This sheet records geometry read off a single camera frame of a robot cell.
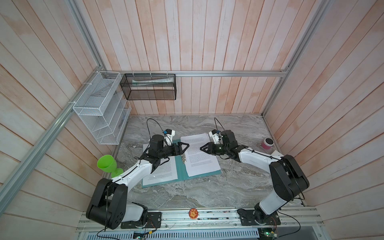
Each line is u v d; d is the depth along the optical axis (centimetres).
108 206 42
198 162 93
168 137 73
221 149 76
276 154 95
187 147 80
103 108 73
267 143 98
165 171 91
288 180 46
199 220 75
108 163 77
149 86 104
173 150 75
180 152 73
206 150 85
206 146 84
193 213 76
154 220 73
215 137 84
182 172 90
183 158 96
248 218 73
